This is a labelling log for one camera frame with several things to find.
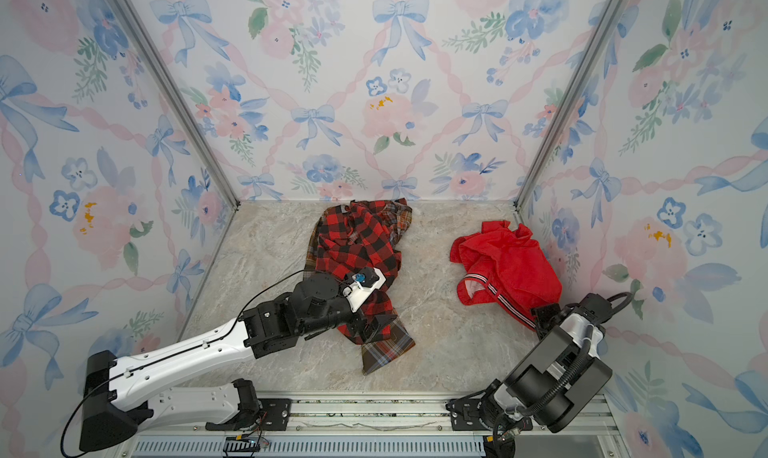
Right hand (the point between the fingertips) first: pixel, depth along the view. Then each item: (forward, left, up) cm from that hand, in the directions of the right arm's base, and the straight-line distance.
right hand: (536, 314), depth 87 cm
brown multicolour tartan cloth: (-11, +45, -2) cm, 46 cm away
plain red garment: (+13, +7, +4) cm, 15 cm away
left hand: (-7, +43, +22) cm, 49 cm away
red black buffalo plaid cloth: (+25, +56, +3) cm, 61 cm away
